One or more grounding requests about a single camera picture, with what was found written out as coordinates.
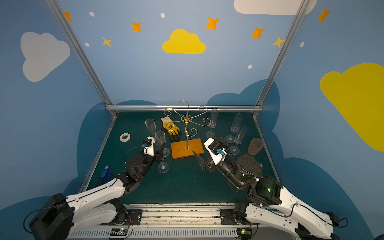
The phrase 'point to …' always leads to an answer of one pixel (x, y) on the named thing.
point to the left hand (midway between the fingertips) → (159, 141)
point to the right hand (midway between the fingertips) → (206, 140)
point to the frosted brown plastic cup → (256, 145)
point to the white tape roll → (125, 140)
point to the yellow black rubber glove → (170, 130)
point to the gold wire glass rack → (188, 118)
